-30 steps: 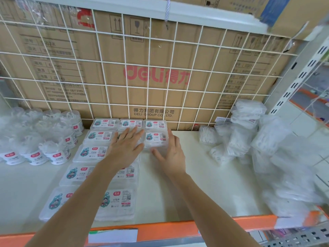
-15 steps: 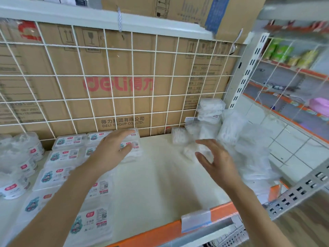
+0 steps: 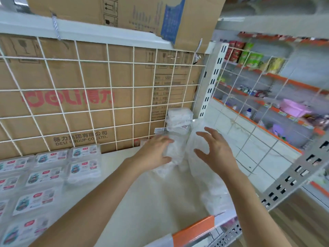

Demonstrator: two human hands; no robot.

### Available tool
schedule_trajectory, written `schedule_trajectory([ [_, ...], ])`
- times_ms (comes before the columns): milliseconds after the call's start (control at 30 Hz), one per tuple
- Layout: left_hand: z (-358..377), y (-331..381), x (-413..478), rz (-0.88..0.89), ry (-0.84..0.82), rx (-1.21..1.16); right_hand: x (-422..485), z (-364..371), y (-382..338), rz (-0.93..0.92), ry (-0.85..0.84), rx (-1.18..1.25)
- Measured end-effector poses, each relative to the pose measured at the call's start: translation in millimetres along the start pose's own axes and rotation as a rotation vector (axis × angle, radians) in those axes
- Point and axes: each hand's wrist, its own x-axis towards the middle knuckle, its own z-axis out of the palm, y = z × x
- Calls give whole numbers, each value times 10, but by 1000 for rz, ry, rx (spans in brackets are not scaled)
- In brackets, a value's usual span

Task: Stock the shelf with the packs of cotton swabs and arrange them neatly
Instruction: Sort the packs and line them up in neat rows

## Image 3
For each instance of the person's left hand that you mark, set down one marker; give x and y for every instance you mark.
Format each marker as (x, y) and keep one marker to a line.
(150, 154)

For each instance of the person's right hand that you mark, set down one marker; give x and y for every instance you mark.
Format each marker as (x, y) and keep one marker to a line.
(221, 154)

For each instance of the person's right middle finger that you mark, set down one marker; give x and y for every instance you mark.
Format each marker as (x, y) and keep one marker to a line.
(213, 132)

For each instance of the person's left thumb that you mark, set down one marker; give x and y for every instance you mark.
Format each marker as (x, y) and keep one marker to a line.
(164, 160)

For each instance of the person's right thumb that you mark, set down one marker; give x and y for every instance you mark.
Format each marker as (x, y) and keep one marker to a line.
(203, 154)

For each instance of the bundle of white packets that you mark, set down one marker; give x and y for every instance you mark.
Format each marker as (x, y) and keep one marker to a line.
(180, 120)

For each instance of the person's left forearm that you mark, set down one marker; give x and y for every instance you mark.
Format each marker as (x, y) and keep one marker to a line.
(90, 205)

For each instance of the person's right forearm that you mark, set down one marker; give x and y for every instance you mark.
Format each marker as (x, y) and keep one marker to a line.
(252, 208)

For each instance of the large clear plastic bag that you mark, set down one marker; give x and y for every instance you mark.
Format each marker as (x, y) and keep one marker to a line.
(205, 174)

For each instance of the small white bottle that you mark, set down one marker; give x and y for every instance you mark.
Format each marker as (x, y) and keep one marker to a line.
(248, 113)

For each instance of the white slotted shelf upright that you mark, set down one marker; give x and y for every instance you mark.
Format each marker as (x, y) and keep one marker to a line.
(212, 79)

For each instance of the orange shelf price strip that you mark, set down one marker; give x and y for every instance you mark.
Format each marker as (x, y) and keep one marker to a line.
(192, 231)

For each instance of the clear plastic tie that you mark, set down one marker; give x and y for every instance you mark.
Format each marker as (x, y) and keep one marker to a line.
(197, 52)

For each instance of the white paper shelf label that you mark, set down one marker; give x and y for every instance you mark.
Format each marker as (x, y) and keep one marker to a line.
(160, 241)

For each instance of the row of red snack packets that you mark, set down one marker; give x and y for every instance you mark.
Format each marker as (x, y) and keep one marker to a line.
(234, 52)

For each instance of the row of green snack packets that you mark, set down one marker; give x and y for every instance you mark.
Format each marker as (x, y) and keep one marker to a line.
(250, 57)

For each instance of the pink plastic basin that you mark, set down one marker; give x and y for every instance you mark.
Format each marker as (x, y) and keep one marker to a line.
(295, 108)

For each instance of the yellow snack packets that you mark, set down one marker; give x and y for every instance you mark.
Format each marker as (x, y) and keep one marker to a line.
(273, 65)

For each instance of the grey slotted shelf upright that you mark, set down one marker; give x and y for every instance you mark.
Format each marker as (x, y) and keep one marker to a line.
(295, 172)

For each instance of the orange-edged background shelf unit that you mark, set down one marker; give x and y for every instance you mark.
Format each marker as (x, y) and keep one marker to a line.
(295, 84)

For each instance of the group of clear labelled packets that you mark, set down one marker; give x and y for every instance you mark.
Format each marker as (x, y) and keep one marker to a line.
(38, 177)

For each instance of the cardboard box with blue label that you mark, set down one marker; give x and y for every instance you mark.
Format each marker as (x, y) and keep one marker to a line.
(133, 15)

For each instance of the white shelf board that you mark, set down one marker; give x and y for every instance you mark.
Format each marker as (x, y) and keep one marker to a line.
(84, 29)

